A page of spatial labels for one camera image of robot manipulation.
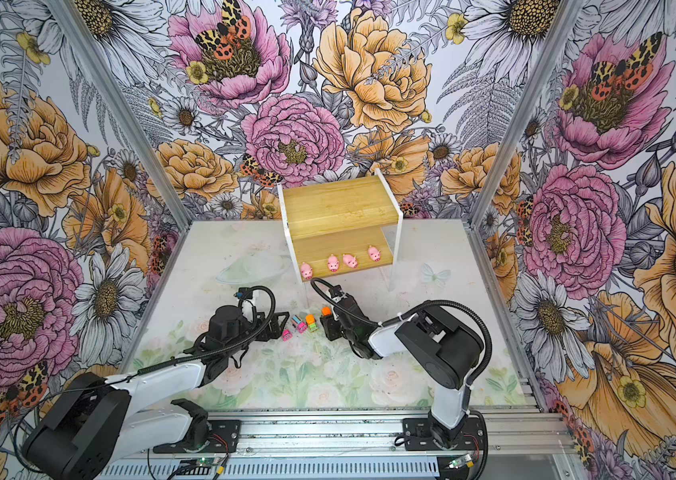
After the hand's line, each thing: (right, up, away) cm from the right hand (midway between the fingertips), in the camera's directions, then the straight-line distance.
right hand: (328, 325), depth 94 cm
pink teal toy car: (-9, +1, -3) cm, 9 cm away
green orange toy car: (-1, +4, 0) cm, 4 cm away
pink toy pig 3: (+2, +19, -7) cm, 21 cm away
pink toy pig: (+14, +22, -5) cm, 27 cm away
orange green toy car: (-5, +1, -3) cm, 6 cm away
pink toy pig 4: (-6, +17, -10) cm, 21 cm away
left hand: (-15, +2, -5) cm, 16 cm away
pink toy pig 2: (+7, +20, -7) cm, 22 cm away
